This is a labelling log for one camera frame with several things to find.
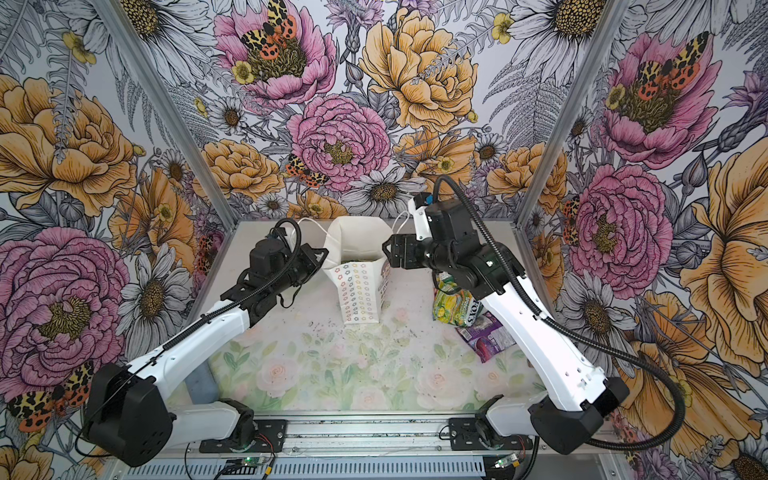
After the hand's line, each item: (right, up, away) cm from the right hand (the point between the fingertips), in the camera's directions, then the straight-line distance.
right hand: (398, 256), depth 67 cm
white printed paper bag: (-12, 0, +30) cm, 33 cm away
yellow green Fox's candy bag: (+17, -16, +27) cm, 36 cm away
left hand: (-18, -1, +14) cm, 23 cm away
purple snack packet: (+26, -24, +21) cm, 41 cm away
